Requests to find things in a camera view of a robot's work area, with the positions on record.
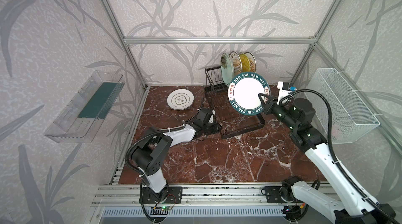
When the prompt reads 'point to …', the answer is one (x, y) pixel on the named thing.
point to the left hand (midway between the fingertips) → (222, 128)
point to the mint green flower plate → (226, 68)
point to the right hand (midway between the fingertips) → (259, 95)
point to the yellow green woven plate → (245, 63)
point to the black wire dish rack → (231, 123)
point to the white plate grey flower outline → (180, 99)
